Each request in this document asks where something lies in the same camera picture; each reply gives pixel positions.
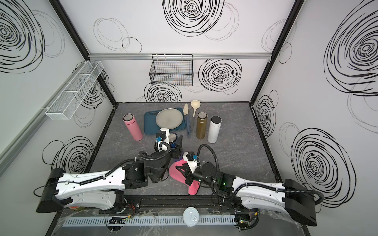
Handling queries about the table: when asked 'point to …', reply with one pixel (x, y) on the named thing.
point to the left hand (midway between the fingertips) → (177, 136)
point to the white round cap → (191, 216)
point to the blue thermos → (173, 138)
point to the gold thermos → (201, 122)
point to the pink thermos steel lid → (129, 119)
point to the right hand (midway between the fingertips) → (177, 168)
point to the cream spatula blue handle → (185, 111)
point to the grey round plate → (169, 118)
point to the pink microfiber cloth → (193, 189)
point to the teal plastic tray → (150, 127)
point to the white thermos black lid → (214, 127)
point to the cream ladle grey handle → (195, 104)
